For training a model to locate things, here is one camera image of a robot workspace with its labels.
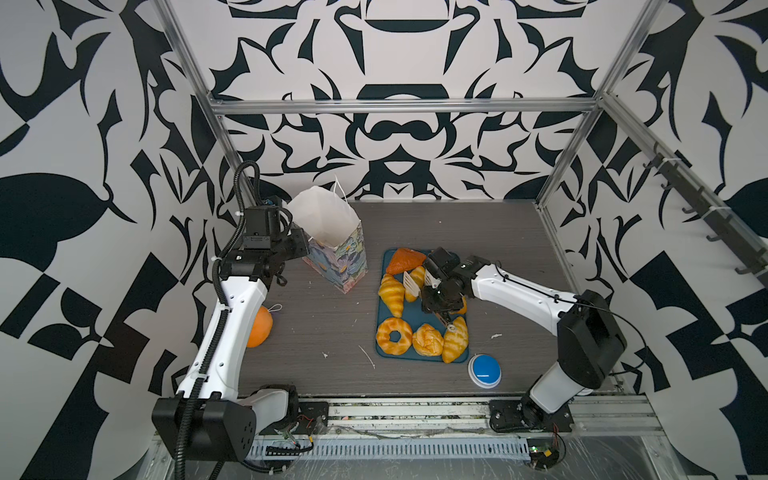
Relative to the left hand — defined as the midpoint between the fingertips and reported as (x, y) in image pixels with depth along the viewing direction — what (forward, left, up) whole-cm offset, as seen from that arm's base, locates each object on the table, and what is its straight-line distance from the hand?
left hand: (299, 231), depth 76 cm
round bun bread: (-20, -32, -24) cm, 45 cm away
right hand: (-11, -33, -20) cm, 41 cm away
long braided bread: (-11, -45, -24) cm, 52 cm away
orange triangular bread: (+7, -28, -23) cm, 37 cm away
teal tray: (-12, -30, -25) cm, 41 cm away
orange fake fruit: (-16, +13, -22) cm, 30 cm away
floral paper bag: (-4, -9, -3) cm, 10 cm away
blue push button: (-27, -47, -26) cm, 60 cm away
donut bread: (-19, -21, -26) cm, 38 cm away
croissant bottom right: (-20, -40, -24) cm, 51 cm away
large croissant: (-5, -24, -24) cm, 34 cm away
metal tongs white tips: (-8, -30, -18) cm, 36 cm away
